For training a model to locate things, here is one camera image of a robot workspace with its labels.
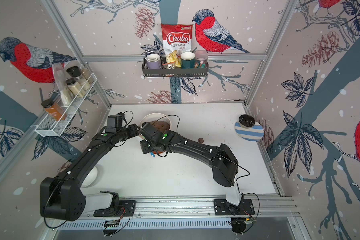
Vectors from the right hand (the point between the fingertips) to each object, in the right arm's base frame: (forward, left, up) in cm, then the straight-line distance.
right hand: (144, 145), depth 78 cm
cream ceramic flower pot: (+23, -3, -7) cm, 24 cm away
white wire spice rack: (+1, +40, +17) cm, 43 cm away
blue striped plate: (+21, -69, -16) cm, 74 cm away
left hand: (+12, +6, +1) cm, 13 cm away
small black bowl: (+29, -65, -13) cm, 72 cm away
